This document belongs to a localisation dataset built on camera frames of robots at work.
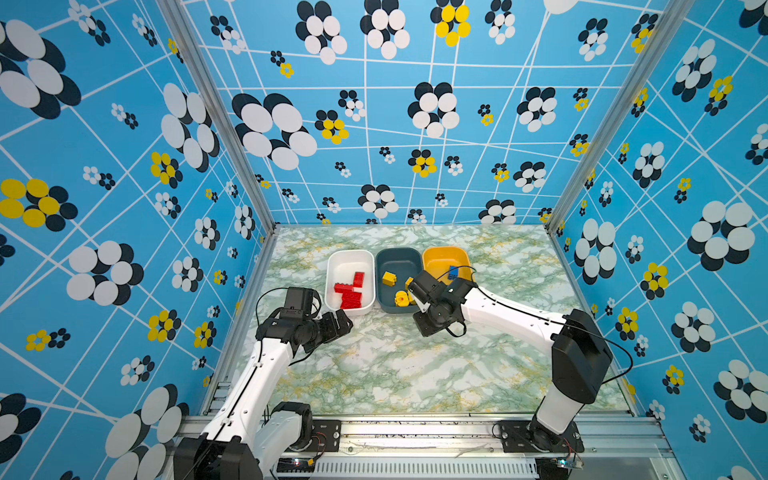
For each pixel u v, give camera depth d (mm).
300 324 616
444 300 615
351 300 966
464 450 722
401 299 956
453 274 1023
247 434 410
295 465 722
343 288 990
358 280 1017
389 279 1012
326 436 734
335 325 725
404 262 1102
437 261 1096
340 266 1075
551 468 685
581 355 445
